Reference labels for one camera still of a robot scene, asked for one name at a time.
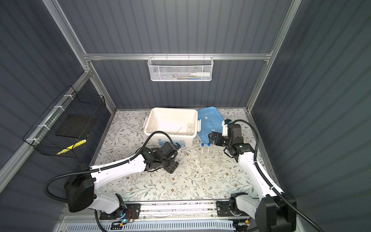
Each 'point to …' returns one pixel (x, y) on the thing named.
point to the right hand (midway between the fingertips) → (217, 136)
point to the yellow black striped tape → (73, 146)
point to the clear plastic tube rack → (209, 157)
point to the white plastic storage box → (181, 124)
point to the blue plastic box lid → (211, 121)
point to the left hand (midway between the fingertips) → (173, 162)
